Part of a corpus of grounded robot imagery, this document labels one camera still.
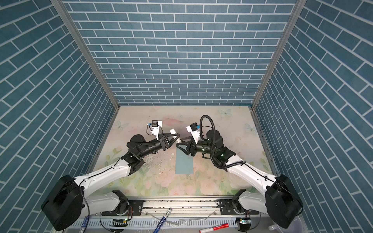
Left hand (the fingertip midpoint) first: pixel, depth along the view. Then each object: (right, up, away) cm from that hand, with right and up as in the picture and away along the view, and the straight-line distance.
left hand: (178, 137), depth 70 cm
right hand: (0, -2, +1) cm, 3 cm away
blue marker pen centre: (-8, -40, -1) cm, 41 cm away
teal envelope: (+1, -19, +21) cm, 28 cm away
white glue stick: (-2, +3, -1) cm, 4 cm away
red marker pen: (+18, -43, -2) cm, 46 cm away
